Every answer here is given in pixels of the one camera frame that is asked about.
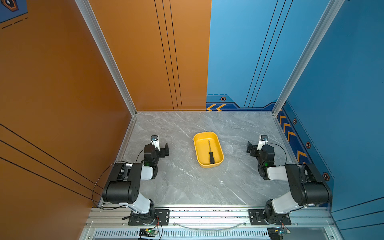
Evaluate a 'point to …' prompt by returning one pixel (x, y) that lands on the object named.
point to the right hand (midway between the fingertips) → (255, 142)
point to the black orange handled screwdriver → (211, 158)
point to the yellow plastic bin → (205, 142)
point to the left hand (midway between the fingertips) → (159, 142)
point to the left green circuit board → (148, 232)
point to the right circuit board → (277, 233)
